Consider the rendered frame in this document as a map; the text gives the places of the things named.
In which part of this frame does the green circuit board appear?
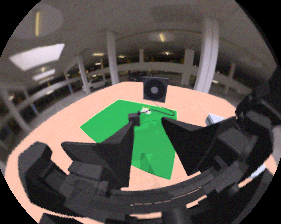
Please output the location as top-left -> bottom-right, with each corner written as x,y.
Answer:
79,99 -> 177,180

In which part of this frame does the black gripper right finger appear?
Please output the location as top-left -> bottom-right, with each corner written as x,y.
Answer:
161,115 -> 236,177

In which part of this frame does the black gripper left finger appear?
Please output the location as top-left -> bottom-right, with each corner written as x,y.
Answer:
60,121 -> 135,188

